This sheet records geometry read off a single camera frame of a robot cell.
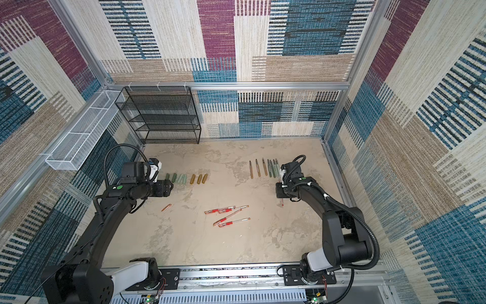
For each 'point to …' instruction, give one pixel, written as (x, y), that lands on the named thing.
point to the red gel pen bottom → (232, 222)
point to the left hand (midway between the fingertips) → (163, 182)
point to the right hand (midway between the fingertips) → (281, 193)
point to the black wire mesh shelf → (161, 114)
